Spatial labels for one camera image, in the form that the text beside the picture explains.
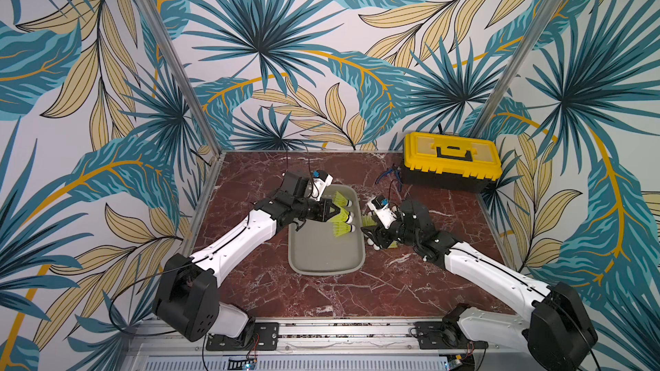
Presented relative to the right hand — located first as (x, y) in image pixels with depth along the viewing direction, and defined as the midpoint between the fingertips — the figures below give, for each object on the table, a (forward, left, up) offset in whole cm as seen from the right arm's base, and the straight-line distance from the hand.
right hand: (370, 220), depth 81 cm
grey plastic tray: (-3, +18, -15) cm, 24 cm away
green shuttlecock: (+15, +8, -12) cm, 21 cm away
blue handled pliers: (+33, -17, -14) cm, 39 cm away
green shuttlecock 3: (+3, +9, -10) cm, 14 cm away
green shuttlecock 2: (+1, +8, +1) cm, 8 cm away
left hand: (0, +10, +4) cm, 11 cm away
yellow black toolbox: (+24, -28, +1) cm, 37 cm away
